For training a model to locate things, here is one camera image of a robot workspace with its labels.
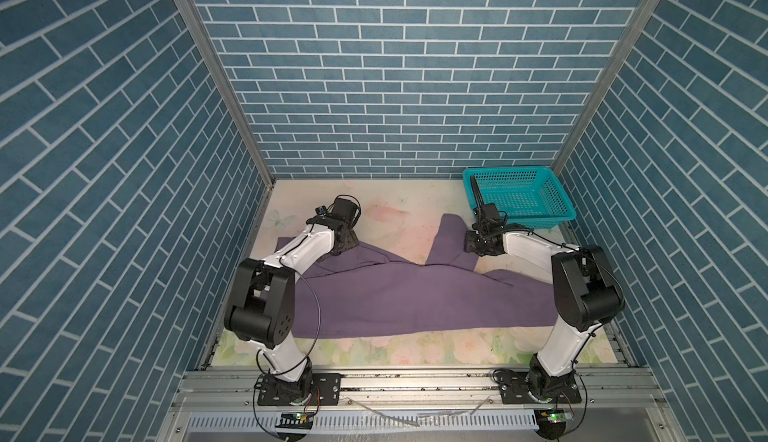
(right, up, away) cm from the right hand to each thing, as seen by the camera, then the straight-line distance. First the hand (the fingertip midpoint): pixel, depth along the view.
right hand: (471, 240), depth 99 cm
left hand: (-43, -1, -5) cm, 43 cm away
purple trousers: (-37, -16, -5) cm, 41 cm away
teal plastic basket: (+28, +15, +17) cm, 36 cm away
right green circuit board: (+13, -40, -27) cm, 50 cm away
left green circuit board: (-49, -41, -27) cm, 70 cm away
